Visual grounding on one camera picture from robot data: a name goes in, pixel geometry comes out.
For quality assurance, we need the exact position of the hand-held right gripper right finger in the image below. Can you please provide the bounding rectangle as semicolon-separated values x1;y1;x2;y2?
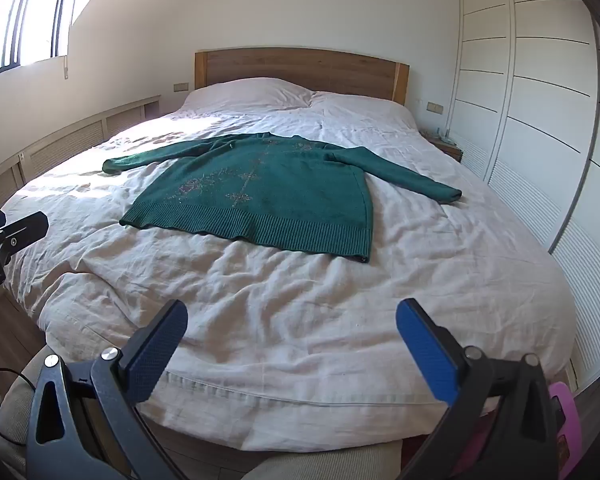
395;298;567;480

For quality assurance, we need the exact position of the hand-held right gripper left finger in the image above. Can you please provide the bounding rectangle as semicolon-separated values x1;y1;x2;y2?
26;300;189;480

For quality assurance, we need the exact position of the green knitted sweater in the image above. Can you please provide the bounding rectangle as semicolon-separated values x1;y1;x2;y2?
102;131;463;264

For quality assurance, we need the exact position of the white radiator cover cabinet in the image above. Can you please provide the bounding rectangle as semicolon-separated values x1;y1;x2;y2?
0;95;161;211

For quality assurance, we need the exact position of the bed with white duvet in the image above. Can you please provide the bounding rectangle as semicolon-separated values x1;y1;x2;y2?
0;102;579;454

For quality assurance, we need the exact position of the pink plastic object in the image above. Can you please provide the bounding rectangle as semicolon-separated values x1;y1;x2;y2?
450;381;579;480

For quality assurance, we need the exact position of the wooden nightstand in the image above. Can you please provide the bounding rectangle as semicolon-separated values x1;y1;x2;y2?
424;130;464;164

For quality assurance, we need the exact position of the white pillow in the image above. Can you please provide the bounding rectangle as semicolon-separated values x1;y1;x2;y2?
309;90;420;129
182;77;314;112

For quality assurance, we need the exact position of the white slatted wardrobe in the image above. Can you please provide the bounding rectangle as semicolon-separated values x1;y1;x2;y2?
447;0;600;393

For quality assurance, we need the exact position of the wooden headboard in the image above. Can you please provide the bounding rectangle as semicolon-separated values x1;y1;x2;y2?
194;47;410;107

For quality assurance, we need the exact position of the black cable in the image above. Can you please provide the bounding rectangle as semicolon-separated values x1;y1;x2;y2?
0;368;37;450

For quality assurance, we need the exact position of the window with dark frame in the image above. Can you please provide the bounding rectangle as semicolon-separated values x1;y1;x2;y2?
0;0;89;80

